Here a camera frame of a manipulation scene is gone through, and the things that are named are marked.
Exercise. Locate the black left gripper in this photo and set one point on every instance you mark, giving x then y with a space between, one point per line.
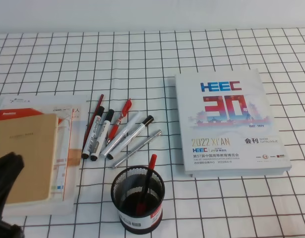
11 165

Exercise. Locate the red and black pen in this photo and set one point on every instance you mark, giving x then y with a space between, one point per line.
146 183

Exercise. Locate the white capped pen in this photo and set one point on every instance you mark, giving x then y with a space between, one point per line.
120 135

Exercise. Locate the black mesh pen holder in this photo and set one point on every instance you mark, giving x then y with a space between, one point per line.
125 193

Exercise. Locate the red gel pen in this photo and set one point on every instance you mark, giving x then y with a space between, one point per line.
123 114

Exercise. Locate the silver pen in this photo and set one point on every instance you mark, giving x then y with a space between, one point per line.
136 149

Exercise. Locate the brown classic note notebook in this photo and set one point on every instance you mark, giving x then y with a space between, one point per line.
34 138

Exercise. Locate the white illustrated booklet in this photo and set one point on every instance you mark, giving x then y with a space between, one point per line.
78 124

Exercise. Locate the red and white brochure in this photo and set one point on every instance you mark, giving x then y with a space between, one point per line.
64 114

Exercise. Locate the black capped whiteboard marker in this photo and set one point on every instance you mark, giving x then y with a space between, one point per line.
98 144
91 137

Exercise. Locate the thin dark red pencil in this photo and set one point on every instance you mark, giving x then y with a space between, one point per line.
92 119

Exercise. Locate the black capped white marker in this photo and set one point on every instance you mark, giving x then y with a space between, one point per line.
129 138

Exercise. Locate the white HEEC catalogue book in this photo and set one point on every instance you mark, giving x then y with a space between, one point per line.
227 127

